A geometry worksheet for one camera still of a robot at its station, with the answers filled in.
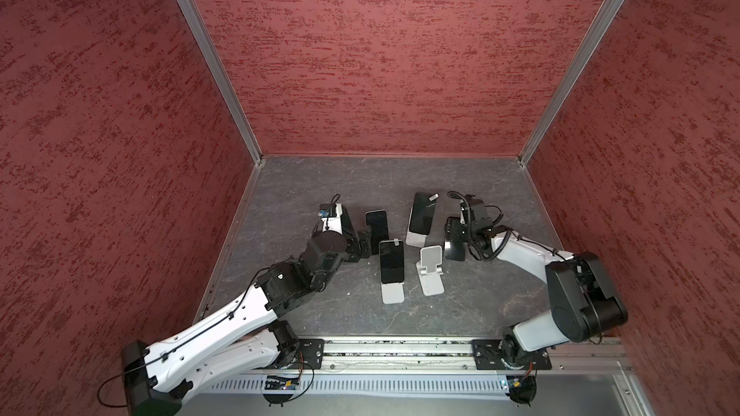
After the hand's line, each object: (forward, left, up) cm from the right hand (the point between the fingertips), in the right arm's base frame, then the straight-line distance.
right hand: (454, 231), depth 94 cm
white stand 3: (-2, +13, -2) cm, 14 cm away
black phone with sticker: (+3, +11, +8) cm, 14 cm away
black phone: (0, +26, +9) cm, 27 cm away
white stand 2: (-14, +10, +2) cm, 18 cm away
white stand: (-19, +22, -3) cm, 29 cm away
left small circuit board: (-41, +49, -3) cm, 64 cm away
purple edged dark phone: (-6, +2, +7) cm, 10 cm away
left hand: (-11, +32, +19) cm, 39 cm away
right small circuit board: (-42, -10, -5) cm, 44 cm away
